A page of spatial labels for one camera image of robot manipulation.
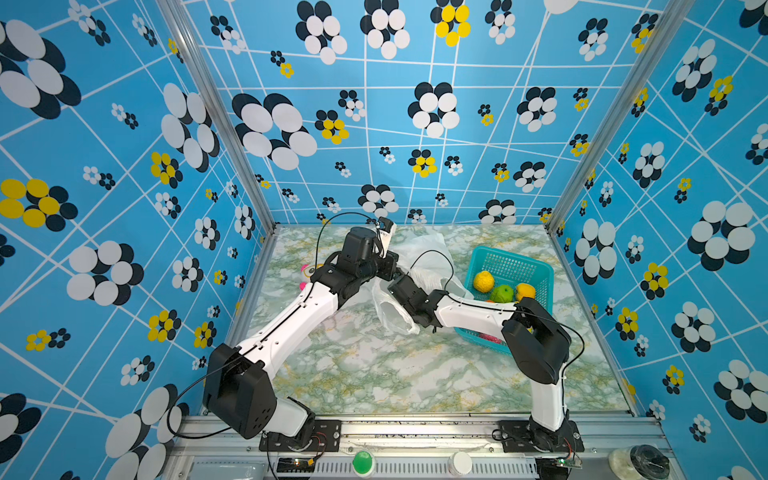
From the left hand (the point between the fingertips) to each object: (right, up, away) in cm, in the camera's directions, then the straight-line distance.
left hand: (397, 252), depth 79 cm
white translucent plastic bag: (+8, -2, 0) cm, 8 cm away
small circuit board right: (+37, -51, -11) cm, 64 cm away
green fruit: (+34, -13, +14) cm, 39 cm away
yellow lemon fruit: (+29, -10, +17) cm, 35 cm away
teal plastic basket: (+39, -6, +22) cm, 45 cm away
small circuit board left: (-25, -52, -7) cm, 58 cm away
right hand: (+9, -11, +14) cm, 20 cm away
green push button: (-8, -45, -17) cm, 48 cm away
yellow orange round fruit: (+41, -12, +15) cm, 45 cm away
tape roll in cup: (+50, -44, -18) cm, 69 cm away
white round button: (+14, -46, -15) cm, 50 cm away
